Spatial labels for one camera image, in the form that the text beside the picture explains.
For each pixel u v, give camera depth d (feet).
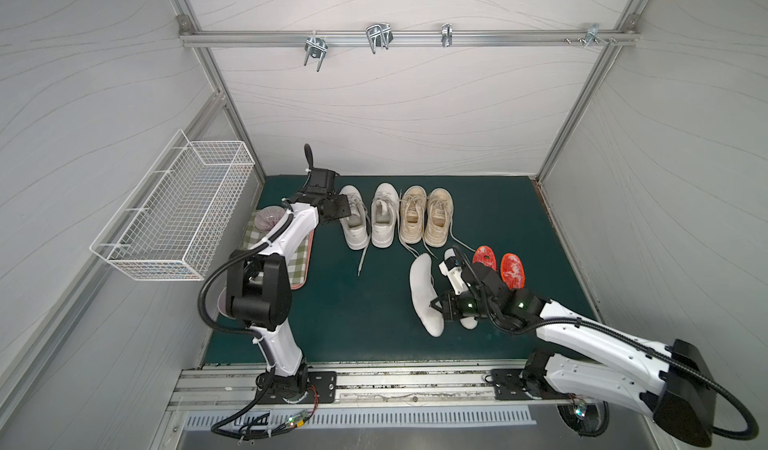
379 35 2.51
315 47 2.59
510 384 2.46
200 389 2.46
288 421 2.25
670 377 1.34
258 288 1.59
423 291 2.69
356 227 3.07
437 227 3.17
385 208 3.24
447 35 2.57
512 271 3.10
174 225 2.24
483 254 3.22
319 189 2.35
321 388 2.41
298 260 3.14
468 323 2.77
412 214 3.40
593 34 2.51
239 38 2.51
